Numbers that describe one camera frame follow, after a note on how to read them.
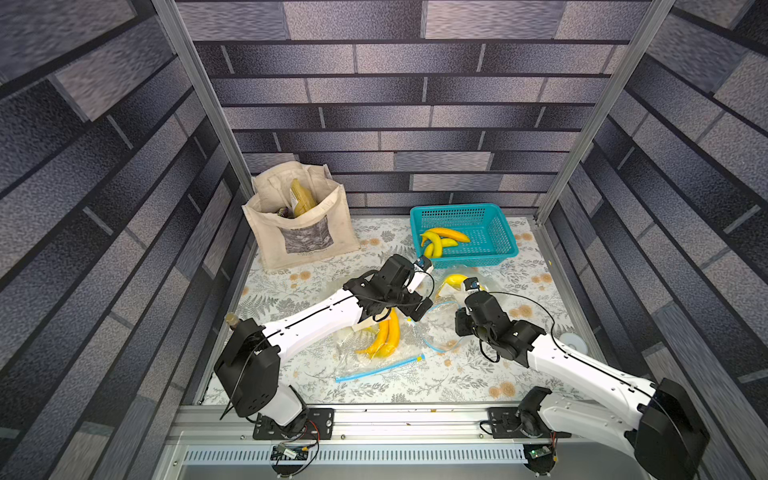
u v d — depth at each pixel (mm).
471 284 734
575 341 820
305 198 943
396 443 761
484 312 621
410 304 707
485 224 1145
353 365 824
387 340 864
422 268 697
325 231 948
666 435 388
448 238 1103
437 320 923
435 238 1075
